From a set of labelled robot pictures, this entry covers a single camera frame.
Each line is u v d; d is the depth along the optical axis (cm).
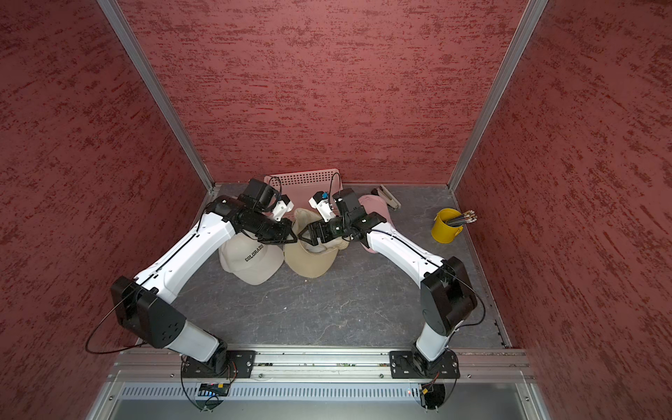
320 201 73
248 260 90
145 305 40
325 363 76
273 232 68
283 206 73
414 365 65
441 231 95
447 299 45
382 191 117
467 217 89
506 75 83
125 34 75
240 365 74
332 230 71
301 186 121
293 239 76
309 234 71
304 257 80
